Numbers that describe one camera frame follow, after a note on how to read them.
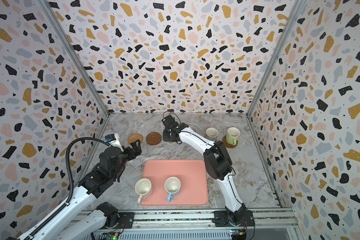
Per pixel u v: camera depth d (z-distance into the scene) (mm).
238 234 716
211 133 1002
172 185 828
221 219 741
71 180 468
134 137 1063
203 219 762
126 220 732
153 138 1065
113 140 619
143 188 810
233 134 995
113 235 701
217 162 548
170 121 748
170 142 1015
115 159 540
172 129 708
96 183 502
